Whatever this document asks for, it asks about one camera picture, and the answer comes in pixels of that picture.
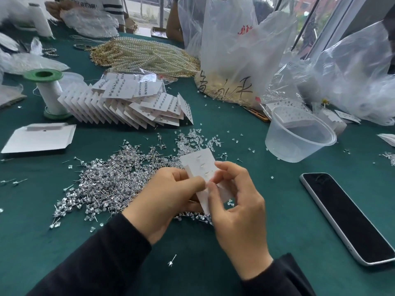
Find person's left hand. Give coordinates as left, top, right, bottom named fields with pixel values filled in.
left=122, top=166, right=207, bottom=245

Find person's right hand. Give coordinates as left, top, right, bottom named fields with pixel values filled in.
left=207, top=161, right=274, bottom=281

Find white earring card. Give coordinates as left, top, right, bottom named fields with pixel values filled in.
left=179, top=148, right=234, bottom=215

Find pile of silver stud earrings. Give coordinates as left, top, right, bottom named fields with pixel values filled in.
left=49, top=141, right=186, bottom=230

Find clear plastic earring backs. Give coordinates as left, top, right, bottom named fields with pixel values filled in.
left=172, top=128, right=237, bottom=227

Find row of white cards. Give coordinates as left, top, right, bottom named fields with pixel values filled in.
left=58, top=72, right=194, bottom=130

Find stack of white cards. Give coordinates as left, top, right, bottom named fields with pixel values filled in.
left=1, top=122, right=77, bottom=155

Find person's left forearm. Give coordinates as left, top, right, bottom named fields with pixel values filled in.
left=28, top=214, right=152, bottom=296

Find person's right forearm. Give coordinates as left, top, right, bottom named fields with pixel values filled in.
left=242, top=253, right=317, bottom=296

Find clear plastic bowl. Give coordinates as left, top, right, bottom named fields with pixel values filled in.
left=265, top=106, right=337, bottom=164

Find white-edged smartphone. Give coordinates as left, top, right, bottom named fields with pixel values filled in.
left=300, top=172, right=395, bottom=266

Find orange and black tool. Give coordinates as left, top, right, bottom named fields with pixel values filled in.
left=244, top=107, right=271, bottom=123

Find pile of pearl strands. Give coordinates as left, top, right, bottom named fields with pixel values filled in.
left=73, top=37, right=201, bottom=78

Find green spool of white thread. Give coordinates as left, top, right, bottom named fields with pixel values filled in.
left=23, top=68, right=73, bottom=120

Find white handwritten plastic bag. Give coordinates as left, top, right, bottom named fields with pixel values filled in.
left=177, top=0, right=298, bottom=107

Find small white paper packet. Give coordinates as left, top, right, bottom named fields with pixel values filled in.
left=377, top=133, right=395, bottom=148

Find heap of clear plastic bags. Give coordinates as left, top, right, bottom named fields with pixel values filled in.
left=262, top=21, right=395, bottom=127

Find small bag of pearls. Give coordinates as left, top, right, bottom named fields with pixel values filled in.
left=0, top=37, right=71, bottom=75

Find white thread cone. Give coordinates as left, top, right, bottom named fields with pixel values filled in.
left=28, top=2, right=55, bottom=39

